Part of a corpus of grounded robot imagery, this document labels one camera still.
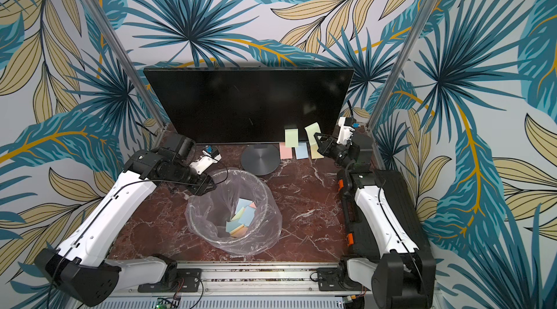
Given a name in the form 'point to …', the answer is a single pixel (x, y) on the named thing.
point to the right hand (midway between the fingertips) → (315, 134)
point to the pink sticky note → (286, 152)
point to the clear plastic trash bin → (207, 215)
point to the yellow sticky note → (315, 154)
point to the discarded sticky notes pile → (237, 226)
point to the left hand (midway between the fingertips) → (207, 186)
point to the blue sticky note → (302, 151)
